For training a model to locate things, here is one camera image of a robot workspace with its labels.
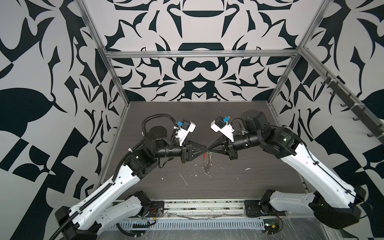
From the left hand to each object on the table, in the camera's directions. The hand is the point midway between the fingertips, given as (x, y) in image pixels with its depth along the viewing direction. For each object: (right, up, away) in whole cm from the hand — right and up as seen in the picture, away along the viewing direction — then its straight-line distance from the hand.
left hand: (207, 146), depth 57 cm
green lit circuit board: (+31, -40, +15) cm, 53 cm away
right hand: (+1, -1, -1) cm, 1 cm away
